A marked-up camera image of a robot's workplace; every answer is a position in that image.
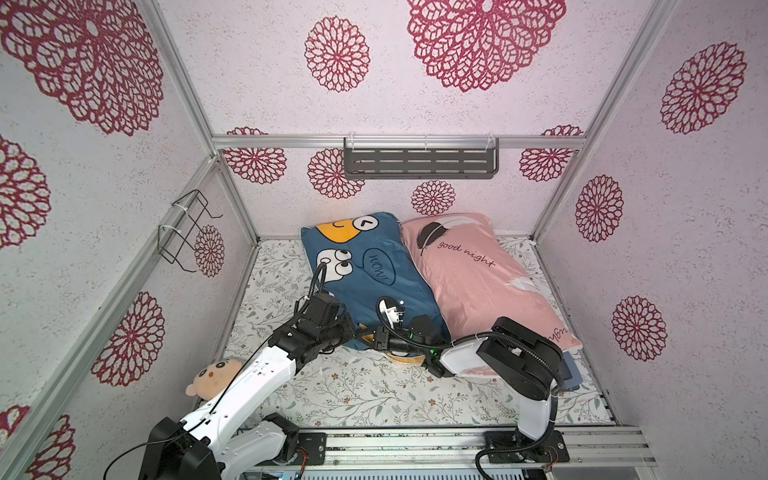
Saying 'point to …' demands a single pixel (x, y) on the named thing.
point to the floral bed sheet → (367, 387)
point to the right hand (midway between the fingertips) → (354, 336)
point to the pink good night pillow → (476, 280)
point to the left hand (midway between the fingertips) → (357, 328)
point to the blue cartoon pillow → (365, 260)
